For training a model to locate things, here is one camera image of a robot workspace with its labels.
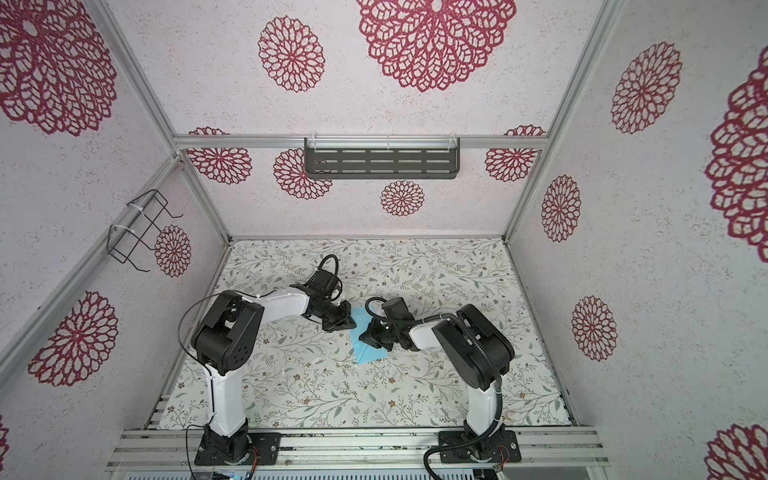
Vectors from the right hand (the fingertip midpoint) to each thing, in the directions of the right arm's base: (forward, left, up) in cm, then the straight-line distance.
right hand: (357, 333), depth 92 cm
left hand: (+3, +1, -2) cm, 4 cm away
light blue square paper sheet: (-5, -3, -1) cm, 6 cm away
